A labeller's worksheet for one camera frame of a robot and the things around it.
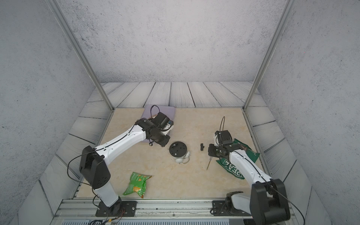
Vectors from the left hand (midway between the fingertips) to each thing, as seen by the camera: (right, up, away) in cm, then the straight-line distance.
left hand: (168, 142), depth 84 cm
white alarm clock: (+6, -7, +7) cm, 11 cm away
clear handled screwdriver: (+25, -9, -1) cm, 27 cm away
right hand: (+26, -5, +2) cm, 26 cm away
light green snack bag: (-16, -22, -6) cm, 28 cm away
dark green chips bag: (+35, -14, +5) cm, 39 cm away
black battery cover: (+22, -6, +14) cm, 26 cm away
